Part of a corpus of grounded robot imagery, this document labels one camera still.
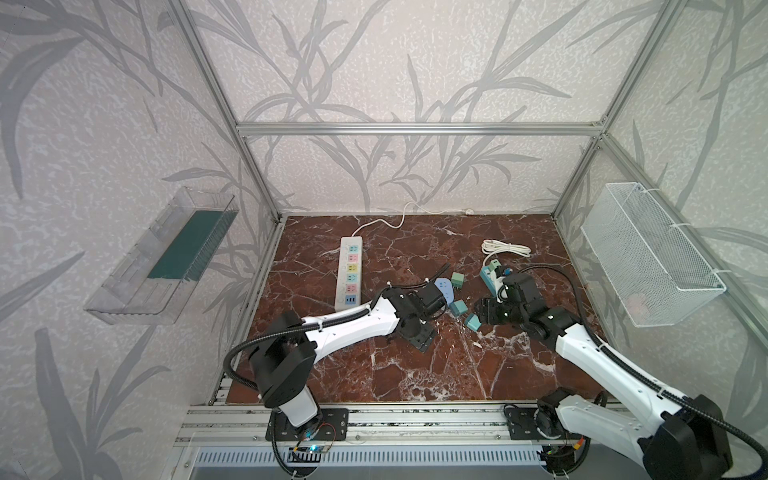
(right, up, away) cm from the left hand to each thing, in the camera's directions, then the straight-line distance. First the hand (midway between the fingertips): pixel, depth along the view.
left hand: (421, 327), depth 82 cm
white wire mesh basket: (+49, +18, -21) cm, 56 cm away
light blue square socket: (+9, +9, +14) cm, 19 cm away
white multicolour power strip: (-24, +14, +19) cm, 34 cm away
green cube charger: (+25, +16, +16) cm, 34 cm away
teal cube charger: (+12, +3, +11) cm, 17 cm away
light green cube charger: (+13, +11, +17) cm, 24 cm away
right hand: (+18, +8, +2) cm, 20 cm away
